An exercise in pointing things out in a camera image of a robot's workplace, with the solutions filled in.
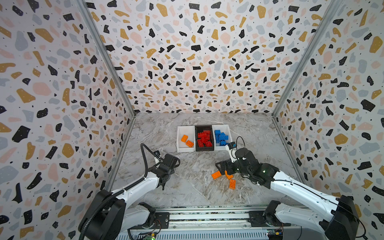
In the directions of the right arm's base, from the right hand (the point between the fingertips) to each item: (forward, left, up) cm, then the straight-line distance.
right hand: (222, 160), depth 77 cm
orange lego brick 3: (-3, -5, -16) cm, 17 cm away
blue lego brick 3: (+21, -4, -15) cm, 26 cm away
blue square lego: (+30, 0, -15) cm, 34 cm away
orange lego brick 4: (-7, -7, -15) cm, 18 cm away
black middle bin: (+31, +12, -13) cm, 36 cm away
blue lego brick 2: (+24, -4, -14) cm, 28 cm away
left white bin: (+31, +20, -16) cm, 41 cm away
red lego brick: (+29, +7, -14) cm, 33 cm away
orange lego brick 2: (+20, +19, -16) cm, 32 cm away
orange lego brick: (+25, +24, -16) cm, 38 cm away
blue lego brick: (+27, 0, -15) cm, 31 cm away
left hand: (+2, +30, -11) cm, 32 cm away
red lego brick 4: (+27, +8, -13) cm, 31 cm away
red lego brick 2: (+21, +12, -15) cm, 28 cm away
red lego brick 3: (+19, +6, -14) cm, 25 cm away
